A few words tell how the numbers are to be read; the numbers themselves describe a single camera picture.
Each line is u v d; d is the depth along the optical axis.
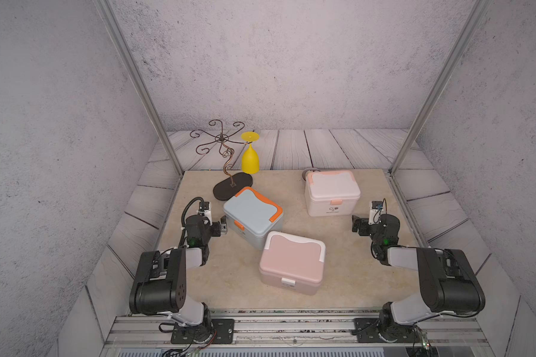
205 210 0.80
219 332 0.73
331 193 0.93
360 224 0.85
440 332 0.77
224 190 1.13
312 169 1.16
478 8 0.70
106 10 0.70
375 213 0.80
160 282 0.46
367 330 0.72
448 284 0.45
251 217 0.86
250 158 0.95
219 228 0.85
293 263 0.74
